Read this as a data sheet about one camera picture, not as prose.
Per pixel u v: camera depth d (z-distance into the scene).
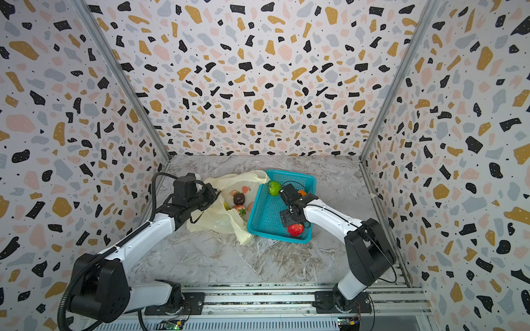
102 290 0.40
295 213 0.64
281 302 0.76
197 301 0.74
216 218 0.82
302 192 0.72
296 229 0.86
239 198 1.00
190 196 0.67
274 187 1.00
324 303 0.73
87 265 0.41
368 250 0.45
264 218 0.96
